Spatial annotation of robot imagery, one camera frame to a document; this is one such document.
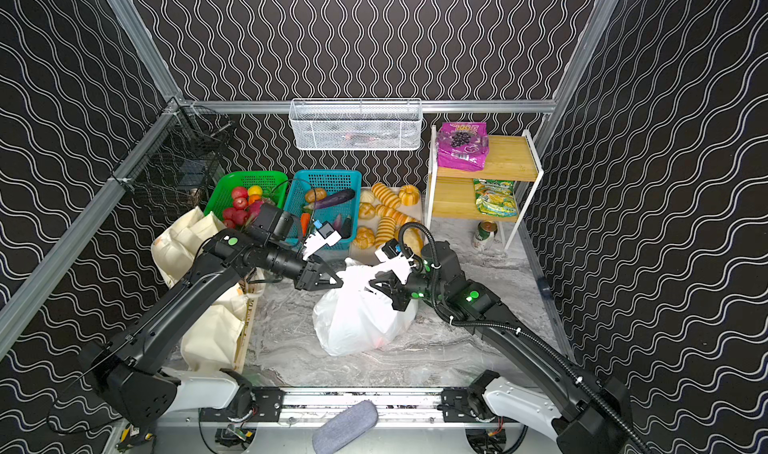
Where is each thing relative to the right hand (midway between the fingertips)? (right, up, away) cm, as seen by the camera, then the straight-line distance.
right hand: (373, 281), depth 70 cm
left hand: (-6, 0, -5) cm, 8 cm away
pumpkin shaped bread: (+12, +25, +47) cm, 54 cm away
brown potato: (-24, +25, +46) cm, 57 cm away
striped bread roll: (+3, +12, +36) cm, 38 cm away
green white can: (+36, +10, +28) cm, 46 cm away
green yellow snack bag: (+38, +22, +25) cm, 51 cm away
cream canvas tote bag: (-38, -14, 0) cm, 41 cm away
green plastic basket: (-39, +30, +45) cm, 67 cm away
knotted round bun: (-4, +9, +32) cm, 34 cm away
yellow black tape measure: (-56, -36, -3) cm, 67 cm away
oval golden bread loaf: (+13, +9, +33) cm, 37 cm away
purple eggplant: (-14, +25, +45) cm, 54 cm away
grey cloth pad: (-7, -33, -1) cm, 34 cm away
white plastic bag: (-4, -8, -1) cm, 9 cm away
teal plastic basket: (-21, +20, +46) cm, 54 cm away
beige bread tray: (-4, +24, +46) cm, 52 cm away
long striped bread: (+8, +16, +40) cm, 43 cm away
